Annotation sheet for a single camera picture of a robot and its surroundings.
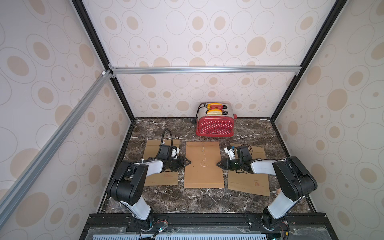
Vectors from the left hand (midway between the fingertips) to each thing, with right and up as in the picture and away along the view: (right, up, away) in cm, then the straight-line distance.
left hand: (191, 163), depth 90 cm
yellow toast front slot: (+15, +31, +6) cm, 35 cm away
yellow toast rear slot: (+12, +36, +7) cm, 39 cm away
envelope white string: (+9, +3, +7) cm, 12 cm away
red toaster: (+15, +27, +7) cm, 32 cm away
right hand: (+17, -3, +2) cm, 17 cm away
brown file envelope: (+8, -6, +1) cm, 10 cm away
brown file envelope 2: (+35, -11, -4) cm, 37 cm away
